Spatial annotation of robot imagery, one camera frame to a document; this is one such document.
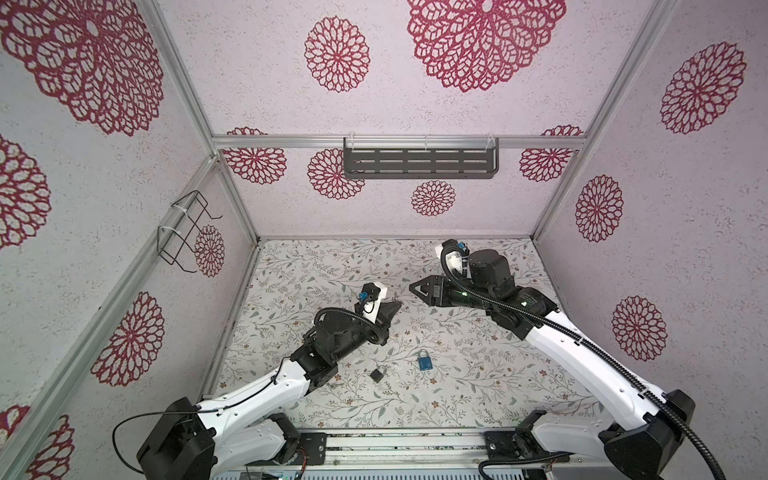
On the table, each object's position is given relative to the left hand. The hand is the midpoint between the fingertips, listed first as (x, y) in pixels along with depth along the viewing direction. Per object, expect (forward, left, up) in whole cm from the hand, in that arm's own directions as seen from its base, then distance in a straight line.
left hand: (398, 307), depth 74 cm
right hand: (+2, -4, +8) cm, 9 cm away
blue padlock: (-5, -9, -22) cm, 25 cm away
